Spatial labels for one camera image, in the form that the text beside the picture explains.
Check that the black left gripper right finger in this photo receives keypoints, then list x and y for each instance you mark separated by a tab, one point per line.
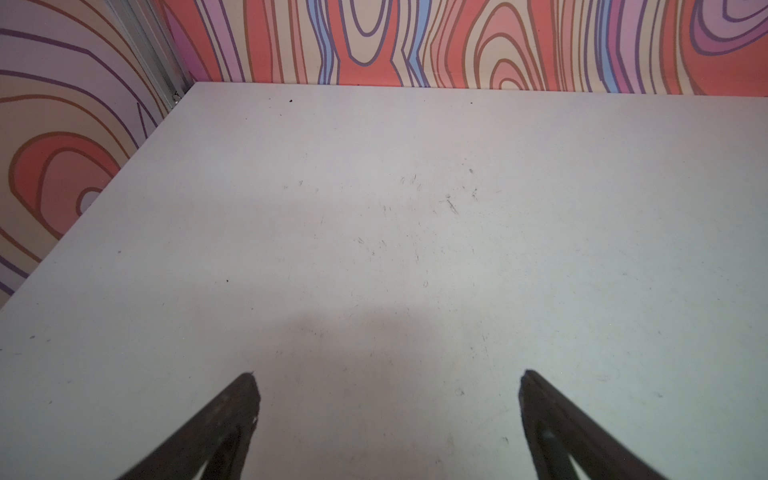
564	440

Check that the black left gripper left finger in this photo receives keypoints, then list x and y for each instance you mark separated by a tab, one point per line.
213	444

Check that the aluminium frame rails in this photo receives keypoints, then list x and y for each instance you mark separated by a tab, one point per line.
142	24

